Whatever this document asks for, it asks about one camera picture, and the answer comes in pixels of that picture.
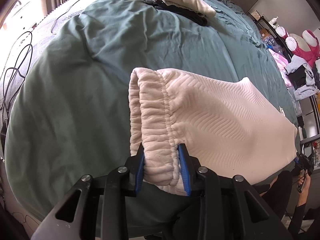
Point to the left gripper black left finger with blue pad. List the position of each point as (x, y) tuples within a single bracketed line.
[(75, 215)]

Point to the black folded garment on bed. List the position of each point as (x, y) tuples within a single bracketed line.
[(191, 15)]

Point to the black metal rack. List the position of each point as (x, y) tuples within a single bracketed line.
[(307, 110)]

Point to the white duvet label tag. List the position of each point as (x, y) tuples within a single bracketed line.
[(281, 111)]

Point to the pink white plush toy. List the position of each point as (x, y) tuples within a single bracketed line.
[(305, 46)]

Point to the person's right hand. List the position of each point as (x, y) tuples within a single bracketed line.
[(303, 186)]

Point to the cream chevron textured pants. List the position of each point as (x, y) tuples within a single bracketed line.
[(230, 127)]

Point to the teal green bed duvet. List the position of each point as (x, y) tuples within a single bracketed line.
[(71, 116)]

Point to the grey hoodie clothes pile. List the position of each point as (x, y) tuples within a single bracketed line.
[(302, 77)]

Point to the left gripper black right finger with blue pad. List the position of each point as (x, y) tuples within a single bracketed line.
[(230, 208)]

